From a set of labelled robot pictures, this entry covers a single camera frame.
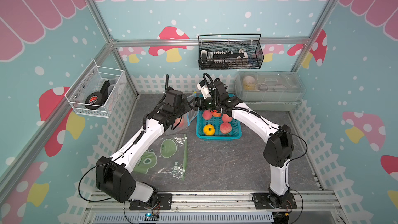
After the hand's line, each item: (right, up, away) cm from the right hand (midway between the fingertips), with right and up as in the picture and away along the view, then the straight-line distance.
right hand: (192, 103), depth 82 cm
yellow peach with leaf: (+9, -15, +10) cm, 21 cm away
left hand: (-2, -1, -1) cm, 3 cm away
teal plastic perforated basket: (+15, -12, +21) cm, 28 cm away
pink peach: (+19, -14, +12) cm, 27 cm away
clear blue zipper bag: (-4, -9, +5) cm, 11 cm away
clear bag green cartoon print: (-15, -30, +6) cm, 34 cm away
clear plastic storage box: (+48, +9, +20) cm, 53 cm away
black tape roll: (-42, +1, -13) cm, 44 cm away
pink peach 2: (+9, -7, +20) cm, 23 cm away
